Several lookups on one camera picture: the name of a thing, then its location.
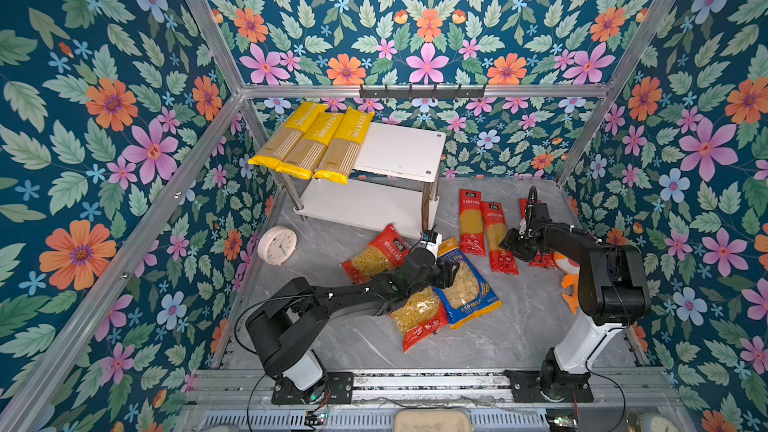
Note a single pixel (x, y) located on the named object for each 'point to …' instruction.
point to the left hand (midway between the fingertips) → (459, 260)
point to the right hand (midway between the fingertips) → (506, 245)
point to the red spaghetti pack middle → (502, 260)
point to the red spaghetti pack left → (471, 220)
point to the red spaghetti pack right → (550, 260)
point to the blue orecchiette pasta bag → (465, 296)
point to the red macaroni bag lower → (419, 317)
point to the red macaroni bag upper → (382, 255)
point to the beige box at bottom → (433, 420)
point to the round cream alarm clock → (277, 244)
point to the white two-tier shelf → (390, 188)
